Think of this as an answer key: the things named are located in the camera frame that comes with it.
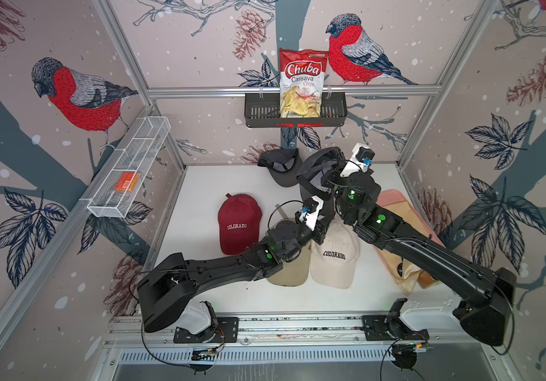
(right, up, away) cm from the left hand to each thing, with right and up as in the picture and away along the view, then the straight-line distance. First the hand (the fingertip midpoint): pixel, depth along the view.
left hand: (335, 207), depth 68 cm
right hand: (-1, +15, -1) cm, 15 cm away
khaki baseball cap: (-10, -26, +18) cm, 33 cm away
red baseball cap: (-33, -7, +28) cm, 44 cm away
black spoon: (+28, -25, +17) cm, 41 cm away
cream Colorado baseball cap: (+3, -22, +16) cm, 27 cm away
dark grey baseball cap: (-6, +10, +15) cm, 19 cm away
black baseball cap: (-14, +17, +52) cm, 56 cm away
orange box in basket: (-63, +8, +3) cm, 64 cm away
